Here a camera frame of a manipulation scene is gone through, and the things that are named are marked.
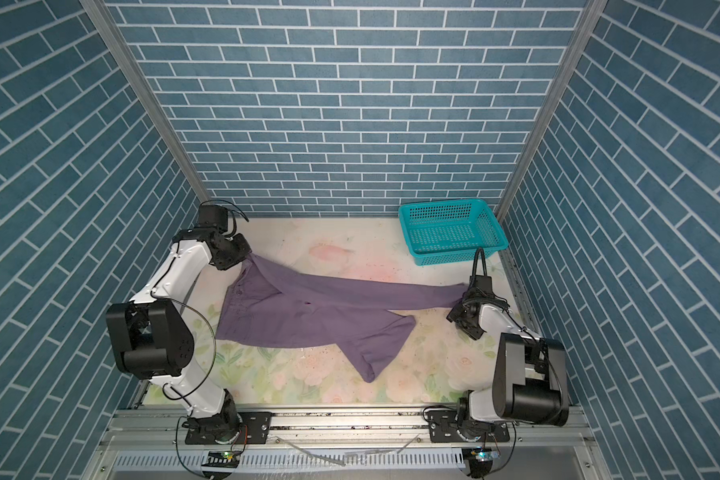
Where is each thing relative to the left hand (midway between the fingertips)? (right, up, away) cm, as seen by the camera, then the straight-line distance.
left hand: (247, 250), depth 91 cm
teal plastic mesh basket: (+70, +8, +29) cm, 76 cm away
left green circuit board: (+2, -51, -18) cm, 54 cm away
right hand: (+65, -21, +2) cm, 68 cm away
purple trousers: (+4, -16, +3) cm, 17 cm away
